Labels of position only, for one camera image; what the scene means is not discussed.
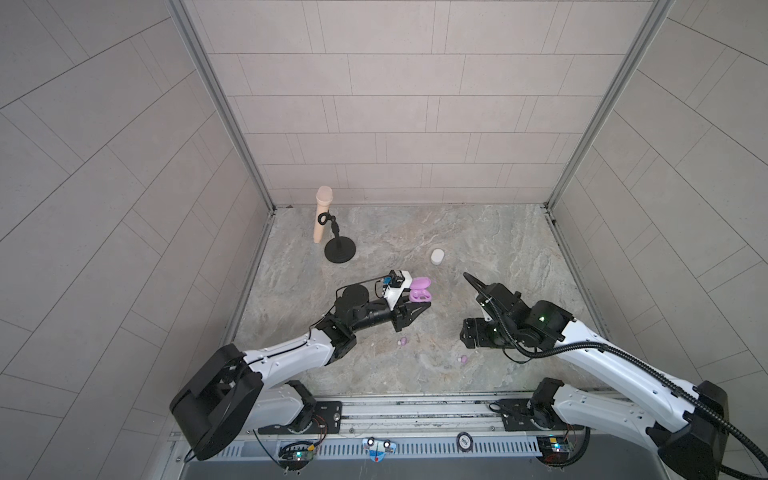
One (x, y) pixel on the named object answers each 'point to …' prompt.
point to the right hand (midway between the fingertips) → (469, 340)
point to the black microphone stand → (339, 249)
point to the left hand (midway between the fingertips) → (428, 301)
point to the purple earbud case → (419, 292)
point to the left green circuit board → (295, 457)
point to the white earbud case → (437, 256)
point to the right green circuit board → (554, 449)
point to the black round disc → (464, 442)
